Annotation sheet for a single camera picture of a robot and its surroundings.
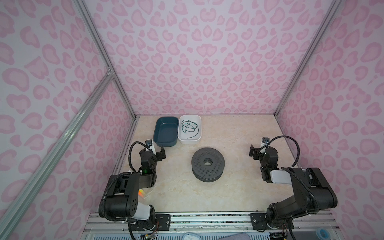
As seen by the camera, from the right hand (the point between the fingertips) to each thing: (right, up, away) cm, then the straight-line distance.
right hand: (260, 144), depth 92 cm
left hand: (-65, 0, -2) cm, 65 cm away
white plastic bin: (-49, +3, +14) cm, 51 cm away
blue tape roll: (+20, -39, -22) cm, 50 cm away
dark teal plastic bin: (-62, +7, +20) cm, 66 cm away
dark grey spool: (-33, -13, 0) cm, 35 cm away
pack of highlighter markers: (-69, -26, -10) cm, 75 cm away
